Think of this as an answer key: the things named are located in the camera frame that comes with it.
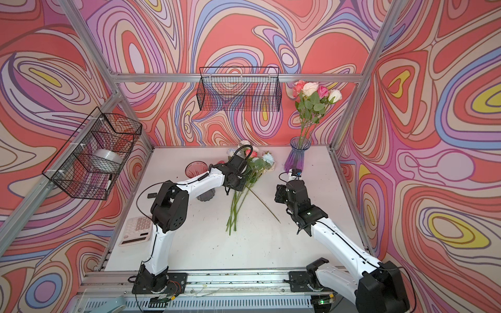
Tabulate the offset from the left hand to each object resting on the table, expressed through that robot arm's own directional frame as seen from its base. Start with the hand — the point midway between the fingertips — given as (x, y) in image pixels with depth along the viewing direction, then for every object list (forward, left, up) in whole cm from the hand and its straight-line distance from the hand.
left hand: (242, 183), depth 98 cm
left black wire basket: (-8, +59, +25) cm, 64 cm away
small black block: (-5, +47, -4) cm, 47 cm away
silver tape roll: (-5, +50, +28) cm, 58 cm away
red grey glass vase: (-1, +21, +14) cm, 25 cm away
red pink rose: (+4, -4, +19) cm, 20 cm away
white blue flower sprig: (+9, -10, +3) cm, 14 cm away
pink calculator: (-23, +47, -3) cm, 53 cm away
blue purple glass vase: (+9, -27, +9) cm, 29 cm away
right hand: (-11, -17, +11) cm, 23 cm away
